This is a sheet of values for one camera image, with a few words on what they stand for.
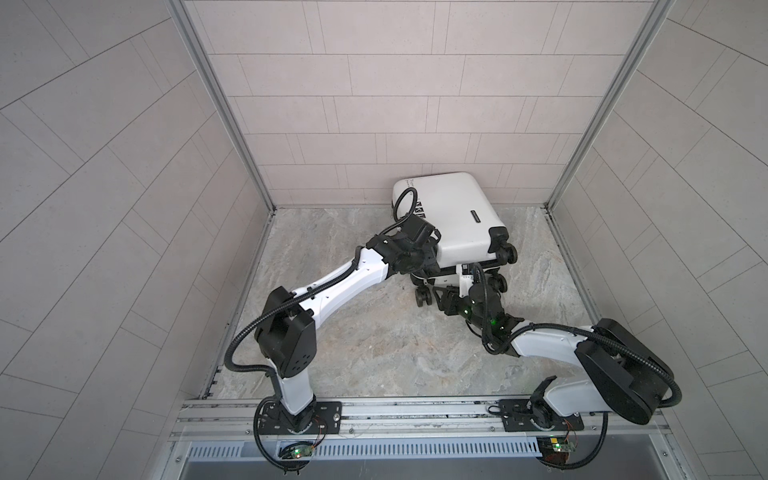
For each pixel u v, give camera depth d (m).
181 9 0.71
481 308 0.65
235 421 0.71
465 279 0.77
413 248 0.61
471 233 0.84
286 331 0.44
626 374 0.42
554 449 0.68
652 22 0.72
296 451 0.64
